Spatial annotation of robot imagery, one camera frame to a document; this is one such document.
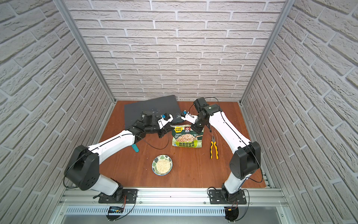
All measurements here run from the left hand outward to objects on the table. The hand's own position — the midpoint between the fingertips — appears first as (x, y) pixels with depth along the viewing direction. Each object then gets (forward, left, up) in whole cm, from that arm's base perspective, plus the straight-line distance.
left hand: (171, 122), depth 83 cm
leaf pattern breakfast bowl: (-16, +8, -15) cm, 23 cm away
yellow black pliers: (-5, -29, -16) cm, 33 cm away
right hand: (-3, -12, -1) cm, 13 cm away
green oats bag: (-6, -8, -6) cm, 11 cm away
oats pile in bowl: (-21, +5, -16) cm, 27 cm away
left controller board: (-43, +29, -22) cm, 56 cm away
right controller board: (-44, -32, -18) cm, 58 cm away
